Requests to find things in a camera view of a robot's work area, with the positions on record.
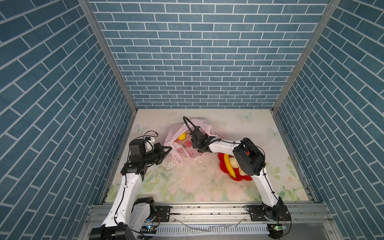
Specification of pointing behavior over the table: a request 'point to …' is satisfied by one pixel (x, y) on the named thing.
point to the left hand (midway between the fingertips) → (172, 147)
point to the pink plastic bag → (177, 140)
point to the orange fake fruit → (182, 136)
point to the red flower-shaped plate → (224, 168)
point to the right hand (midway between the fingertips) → (196, 138)
